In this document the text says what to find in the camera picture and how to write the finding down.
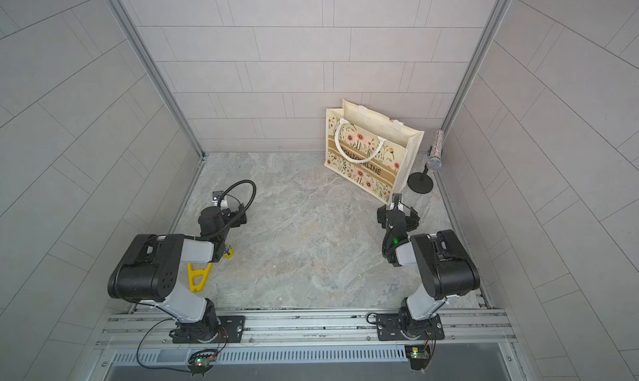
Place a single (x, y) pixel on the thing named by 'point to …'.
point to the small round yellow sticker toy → (229, 251)
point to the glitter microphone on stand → (422, 182)
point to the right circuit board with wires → (420, 355)
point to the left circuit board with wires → (200, 361)
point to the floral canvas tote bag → (370, 150)
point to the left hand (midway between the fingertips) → (236, 201)
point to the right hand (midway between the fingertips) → (398, 203)
